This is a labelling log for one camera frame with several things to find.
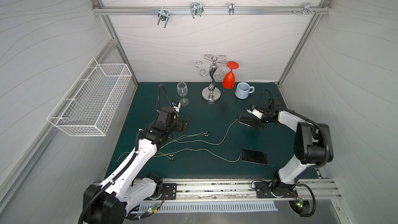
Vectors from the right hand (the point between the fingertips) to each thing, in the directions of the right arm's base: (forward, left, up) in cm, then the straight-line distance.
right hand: (259, 116), depth 97 cm
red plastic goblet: (+16, +20, +16) cm, 30 cm away
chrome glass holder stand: (+19, +30, -2) cm, 36 cm away
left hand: (-12, +49, +15) cm, 52 cm away
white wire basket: (-17, +86, +28) cm, 92 cm away
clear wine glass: (+13, +50, +8) cm, 52 cm away
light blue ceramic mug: (+22, +8, +1) cm, 23 cm away
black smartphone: (-5, +8, +2) cm, 9 cm away
